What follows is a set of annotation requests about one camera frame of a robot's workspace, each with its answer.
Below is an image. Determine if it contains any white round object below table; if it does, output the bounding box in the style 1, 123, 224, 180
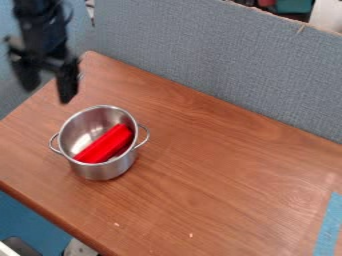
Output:
61, 238, 99, 256

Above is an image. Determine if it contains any red block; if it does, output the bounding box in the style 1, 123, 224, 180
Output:
73, 124, 133, 164

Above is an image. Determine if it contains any small metal pot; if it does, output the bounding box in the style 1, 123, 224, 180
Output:
48, 105, 149, 181

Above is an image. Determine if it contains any black blue robot arm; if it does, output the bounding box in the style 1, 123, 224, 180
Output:
4, 0, 80, 104

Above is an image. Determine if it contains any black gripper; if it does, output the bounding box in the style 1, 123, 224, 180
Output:
4, 36, 79, 104

